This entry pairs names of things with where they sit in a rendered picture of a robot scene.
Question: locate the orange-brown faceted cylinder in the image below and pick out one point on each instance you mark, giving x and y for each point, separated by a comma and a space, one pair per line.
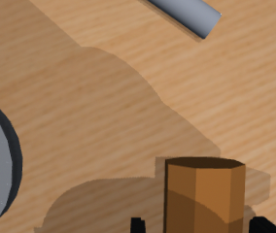
203, 195

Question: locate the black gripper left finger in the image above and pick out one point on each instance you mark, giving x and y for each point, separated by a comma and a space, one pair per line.
137, 225

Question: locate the grey cylinder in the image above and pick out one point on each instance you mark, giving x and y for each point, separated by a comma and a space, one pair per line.
195, 15

